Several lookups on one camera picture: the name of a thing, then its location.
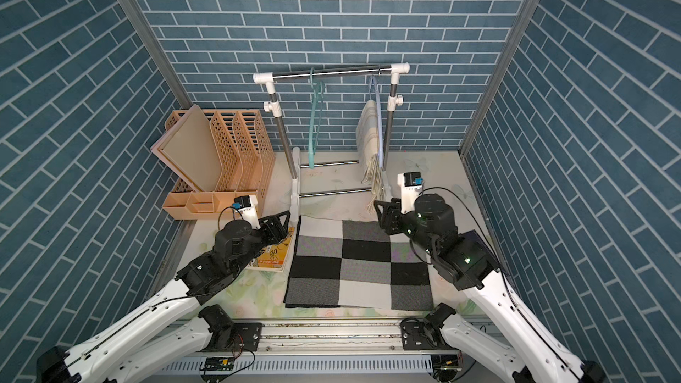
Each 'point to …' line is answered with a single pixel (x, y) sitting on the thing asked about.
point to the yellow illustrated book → (273, 257)
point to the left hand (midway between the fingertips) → (290, 216)
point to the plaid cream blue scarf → (367, 128)
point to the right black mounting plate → (416, 334)
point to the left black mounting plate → (243, 337)
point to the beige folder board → (189, 151)
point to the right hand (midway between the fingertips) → (386, 201)
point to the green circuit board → (218, 363)
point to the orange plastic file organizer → (246, 158)
